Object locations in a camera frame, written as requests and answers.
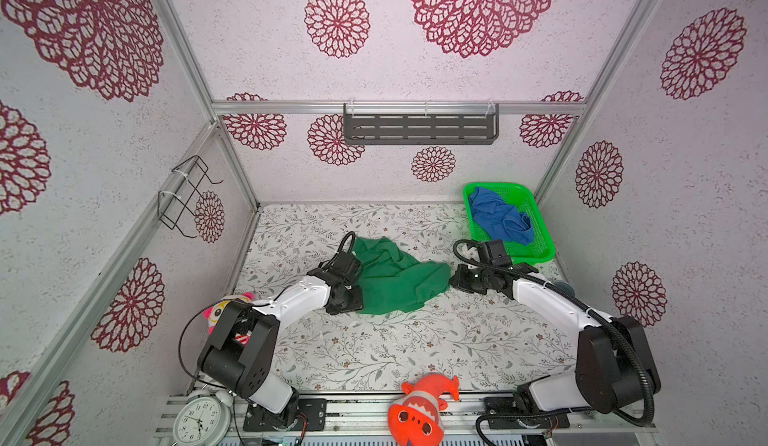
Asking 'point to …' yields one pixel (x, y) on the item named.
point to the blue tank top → (499, 219)
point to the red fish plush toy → (414, 419)
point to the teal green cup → (563, 285)
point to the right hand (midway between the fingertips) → (449, 276)
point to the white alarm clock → (203, 420)
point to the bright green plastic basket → (524, 198)
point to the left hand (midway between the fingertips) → (354, 309)
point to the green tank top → (394, 280)
